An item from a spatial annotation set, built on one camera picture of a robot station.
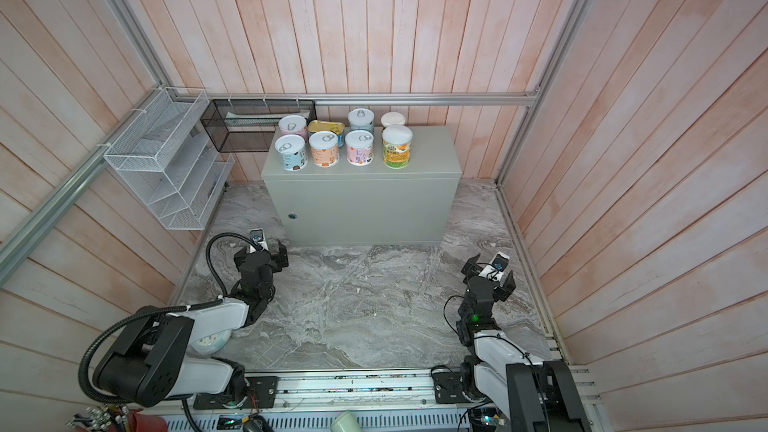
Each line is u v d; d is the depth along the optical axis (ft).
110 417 1.84
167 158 2.44
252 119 2.90
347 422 2.09
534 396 1.40
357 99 3.12
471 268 2.61
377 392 2.45
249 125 3.41
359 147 2.43
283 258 2.75
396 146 2.35
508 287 2.47
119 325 1.38
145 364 1.40
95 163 2.17
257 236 2.49
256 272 2.21
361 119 2.68
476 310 2.11
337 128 2.62
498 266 2.30
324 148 2.40
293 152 2.36
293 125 2.57
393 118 2.57
